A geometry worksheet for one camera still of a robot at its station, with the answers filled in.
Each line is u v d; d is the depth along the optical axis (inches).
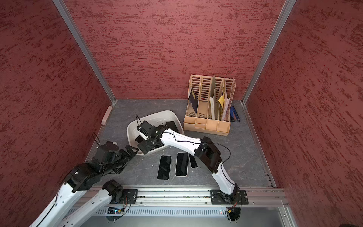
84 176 17.7
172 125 40.1
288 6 27.9
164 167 34.4
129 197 29.1
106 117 42.7
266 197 29.9
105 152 19.5
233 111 43.5
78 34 31.9
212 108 34.6
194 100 44.4
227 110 34.4
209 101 47.4
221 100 33.5
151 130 25.7
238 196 27.4
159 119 40.7
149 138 25.8
